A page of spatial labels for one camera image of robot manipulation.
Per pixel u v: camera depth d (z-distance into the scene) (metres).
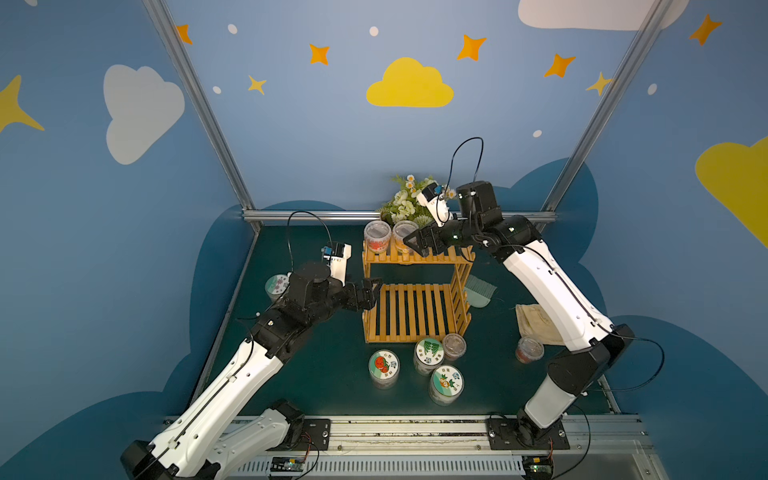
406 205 0.85
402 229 0.75
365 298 0.61
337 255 0.59
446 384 0.75
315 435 0.75
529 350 0.84
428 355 0.80
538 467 0.73
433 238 0.62
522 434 0.67
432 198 0.62
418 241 0.63
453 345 0.84
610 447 0.75
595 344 0.43
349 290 0.60
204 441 0.39
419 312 0.96
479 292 1.02
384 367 0.78
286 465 0.72
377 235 0.73
